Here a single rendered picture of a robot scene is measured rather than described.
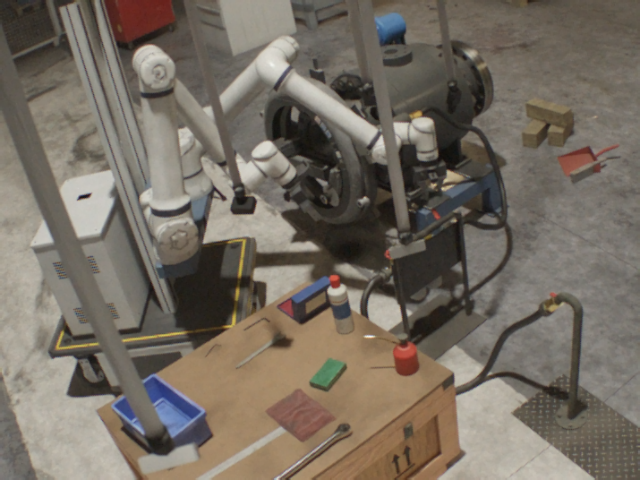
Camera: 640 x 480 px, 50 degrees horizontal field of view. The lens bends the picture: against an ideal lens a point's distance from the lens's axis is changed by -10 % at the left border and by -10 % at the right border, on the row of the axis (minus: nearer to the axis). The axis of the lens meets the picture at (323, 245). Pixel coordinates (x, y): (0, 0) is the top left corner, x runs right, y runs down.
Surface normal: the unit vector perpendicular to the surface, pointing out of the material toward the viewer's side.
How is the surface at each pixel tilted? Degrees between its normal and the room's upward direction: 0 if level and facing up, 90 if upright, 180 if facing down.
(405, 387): 0
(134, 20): 90
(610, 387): 0
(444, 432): 90
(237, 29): 90
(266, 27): 90
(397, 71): 23
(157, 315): 0
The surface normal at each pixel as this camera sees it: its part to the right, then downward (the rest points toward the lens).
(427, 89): 0.38, -0.21
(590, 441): -0.18, -0.82
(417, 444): 0.61, 0.34
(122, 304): 0.01, 0.55
